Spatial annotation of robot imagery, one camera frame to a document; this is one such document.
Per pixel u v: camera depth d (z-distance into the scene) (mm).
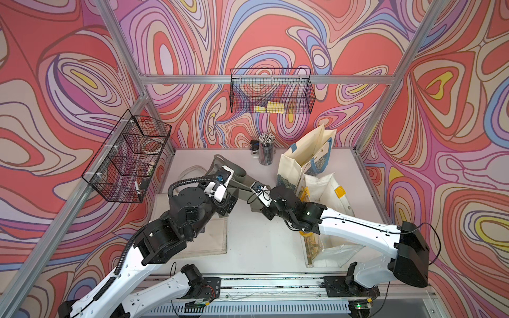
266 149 1038
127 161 784
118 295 379
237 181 749
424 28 724
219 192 480
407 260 395
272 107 825
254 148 1148
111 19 705
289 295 733
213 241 822
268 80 882
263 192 619
